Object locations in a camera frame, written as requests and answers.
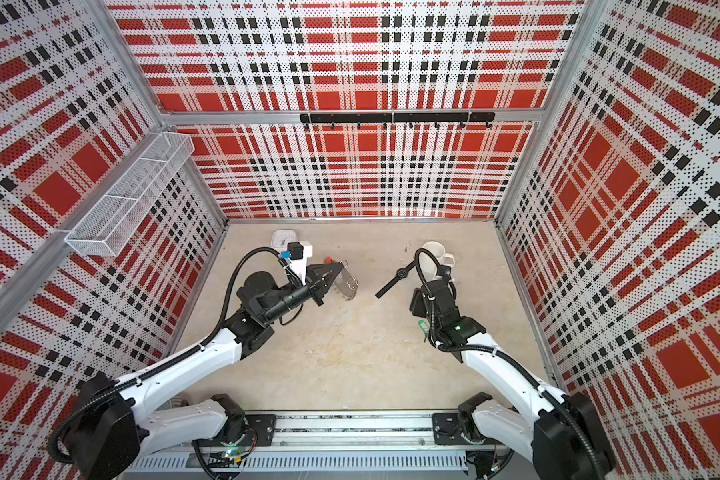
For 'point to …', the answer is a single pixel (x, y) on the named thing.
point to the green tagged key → (425, 327)
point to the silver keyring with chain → (346, 284)
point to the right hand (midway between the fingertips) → (424, 295)
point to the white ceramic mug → (427, 264)
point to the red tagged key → (328, 260)
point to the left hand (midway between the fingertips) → (342, 268)
